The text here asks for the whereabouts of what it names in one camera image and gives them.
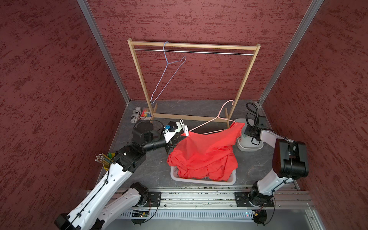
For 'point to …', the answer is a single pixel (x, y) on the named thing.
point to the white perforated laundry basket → (176, 176)
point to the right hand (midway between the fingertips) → (249, 132)
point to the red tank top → (209, 154)
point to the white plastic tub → (245, 143)
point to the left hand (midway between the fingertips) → (183, 138)
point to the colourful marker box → (145, 114)
